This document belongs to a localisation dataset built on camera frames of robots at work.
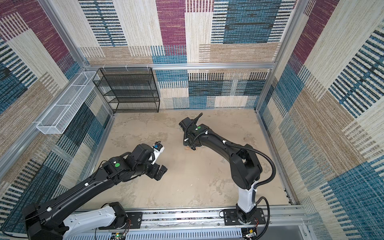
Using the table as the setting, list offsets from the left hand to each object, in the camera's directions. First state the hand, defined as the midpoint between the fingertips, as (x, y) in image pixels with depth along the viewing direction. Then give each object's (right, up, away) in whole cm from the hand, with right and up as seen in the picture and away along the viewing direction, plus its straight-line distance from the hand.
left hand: (160, 163), depth 75 cm
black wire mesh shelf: (-31, +44, +35) cm, 64 cm away
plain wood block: (+13, +4, +24) cm, 27 cm away
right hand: (+15, +8, +14) cm, 22 cm away
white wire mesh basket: (-47, +22, -3) cm, 52 cm away
